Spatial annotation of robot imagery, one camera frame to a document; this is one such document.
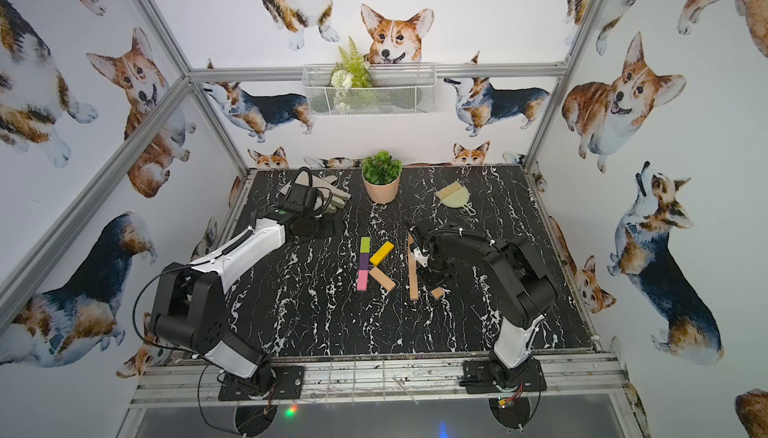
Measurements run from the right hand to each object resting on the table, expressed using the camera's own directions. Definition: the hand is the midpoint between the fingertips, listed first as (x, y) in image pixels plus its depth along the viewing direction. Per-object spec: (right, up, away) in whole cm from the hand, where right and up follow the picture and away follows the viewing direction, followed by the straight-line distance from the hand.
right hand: (431, 282), depth 89 cm
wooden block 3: (-5, -1, +1) cm, 6 cm away
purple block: (-21, +4, +5) cm, 22 cm away
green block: (-21, +10, +9) cm, 25 cm away
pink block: (-21, 0, +1) cm, 21 cm away
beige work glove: (-28, +26, -11) cm, 40 cm away
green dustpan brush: (+11, +26, +24) cm, 37 cm away
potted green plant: (-16, +33, +13) cm, 39 cm away
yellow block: (-15, +7, +6) cm, 18 cm away
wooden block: (-15, 0, +2) cm, 15 cm away
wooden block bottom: (-6, +3, +3) cm, 7 cm away
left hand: (-28, +18, +1) cm, 33 cm away
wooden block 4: (+1, -2, -2) cm, 4 cm away
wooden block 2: (-6, +11, +10) cm, 16 cm away
